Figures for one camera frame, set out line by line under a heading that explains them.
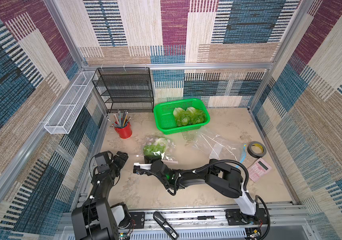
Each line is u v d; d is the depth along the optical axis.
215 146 0.99
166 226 0.67
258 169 0.88
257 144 0.99
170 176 0.68
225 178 0.53
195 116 1.03
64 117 0.72
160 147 0.87
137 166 0.73
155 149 0.86
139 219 0.73
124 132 1.05
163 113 1.16
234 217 0.74
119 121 1.01
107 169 0.67
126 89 1.08
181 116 1.03
